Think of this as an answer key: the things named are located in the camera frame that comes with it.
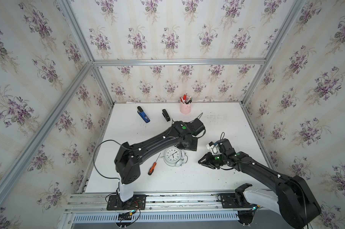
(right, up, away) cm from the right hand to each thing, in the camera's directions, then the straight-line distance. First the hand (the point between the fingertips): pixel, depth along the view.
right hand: (201, 163), depth 82 cm
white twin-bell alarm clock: (-15, +2, +4) cm, 16 cm away
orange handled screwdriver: (-29, -4, +2) cm, 30 cm away
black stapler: (-22, +28, +26) cm, 44 cm away
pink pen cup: (-7, +33, +28) cm, 44 cm away
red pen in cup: (-8, +42, +26) cm, 50 cm away
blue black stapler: (-38, +27, +25) cm, 53 cm away
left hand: (-4, +8, -4) cm, 10 cm away
